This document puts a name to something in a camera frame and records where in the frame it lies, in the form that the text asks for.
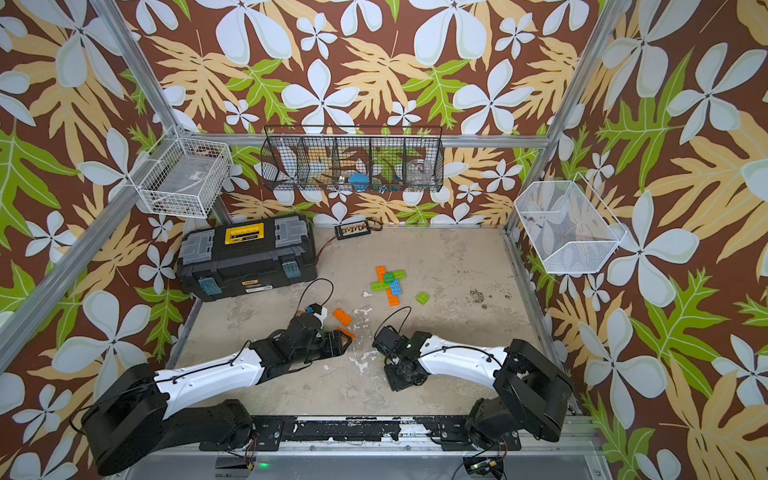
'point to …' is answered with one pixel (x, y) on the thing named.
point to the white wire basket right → (570, 227)
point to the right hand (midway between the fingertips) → (394, 381)
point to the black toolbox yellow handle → (241, 260)
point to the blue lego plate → (396, 287)
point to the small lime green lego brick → (422, 298)
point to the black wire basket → (354, 158)
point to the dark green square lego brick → (388, 277)
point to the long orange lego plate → (394, 300)
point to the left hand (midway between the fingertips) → (347, 338)
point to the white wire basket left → (182, 177)
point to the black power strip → (352, 229)
